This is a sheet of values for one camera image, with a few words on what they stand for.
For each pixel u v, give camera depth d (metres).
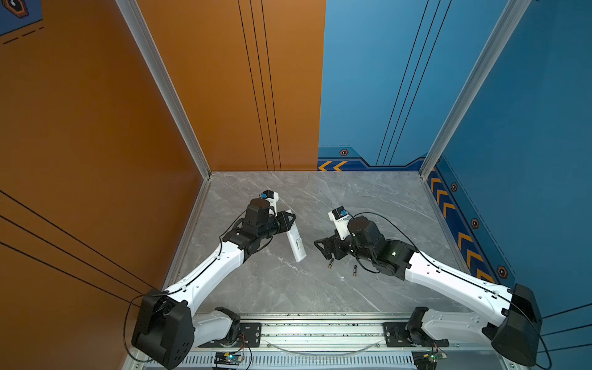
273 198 0.74
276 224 0.70
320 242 0.68
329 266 0.88
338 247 0.66
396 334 0.73
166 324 0.40
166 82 0.85
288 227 0.71
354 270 0.87
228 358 0.71
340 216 0.64
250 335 0.73
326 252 0.67
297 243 0.77
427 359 0.70
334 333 0.75
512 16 0.71
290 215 0.79
